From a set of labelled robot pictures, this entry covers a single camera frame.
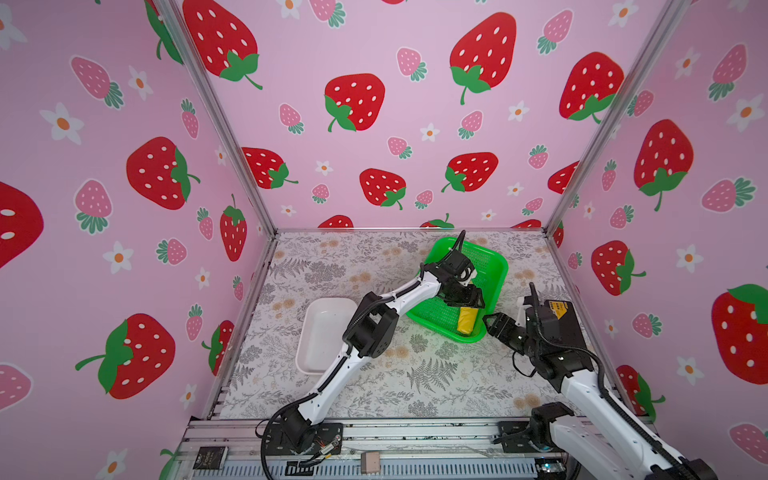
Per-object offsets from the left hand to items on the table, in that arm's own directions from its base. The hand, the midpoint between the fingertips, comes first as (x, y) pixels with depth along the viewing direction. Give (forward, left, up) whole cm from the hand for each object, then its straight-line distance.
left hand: (480, 305), depth 95 cm
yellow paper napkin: (-4, +4, -1) cm, 6 cm away
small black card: (-42, +71, -2) cm, 83 cm away
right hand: (-10, +1, +7) cm, 12 cm away
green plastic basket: (-2, +12, -4) cm, 13 cm away
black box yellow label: (-5, -25, -2) cm, 25 cm away
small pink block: (-42, +33, -1) cm, 54 cm away
